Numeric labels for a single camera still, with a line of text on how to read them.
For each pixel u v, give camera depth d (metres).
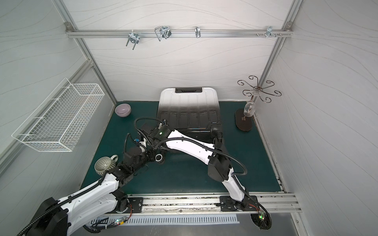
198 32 0.80
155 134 0.56
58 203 0.43
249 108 0.92
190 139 0.52
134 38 0.78
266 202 0.76
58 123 0.69
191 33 0.81
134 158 0.63
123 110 1.11
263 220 0.72
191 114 0.84
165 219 0.70
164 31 0.77
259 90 0.84
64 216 0.40
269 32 0.76
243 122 1.08
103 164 0.86
